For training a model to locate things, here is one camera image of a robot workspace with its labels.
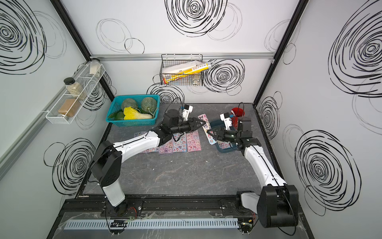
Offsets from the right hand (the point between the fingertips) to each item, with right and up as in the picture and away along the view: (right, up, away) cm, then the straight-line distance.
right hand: (209, 133), depth 76 cm
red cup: (+22, +12, +26) cm, 36 cm away
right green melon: (-41, +17, +29) cm, 53 cm away
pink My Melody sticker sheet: (-8, -8, +23) cm, 26 cm away
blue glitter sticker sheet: (-26, -11, +19) cm, 34 cm away
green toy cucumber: (-61, +10, +27) cm, 68 cm away
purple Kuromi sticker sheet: (-47, -3, +26) cm, 54 cm away
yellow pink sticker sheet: (-2, +3, +1) cm, 4 cm away
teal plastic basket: (-67, +17, +34) cm, 77 cm away
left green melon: (-55, +19, +29) cm, 65 cm away
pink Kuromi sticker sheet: (+12, -10, +20) cm, 26 cm away
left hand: (-2, +5, 0) cm, 5 cm away
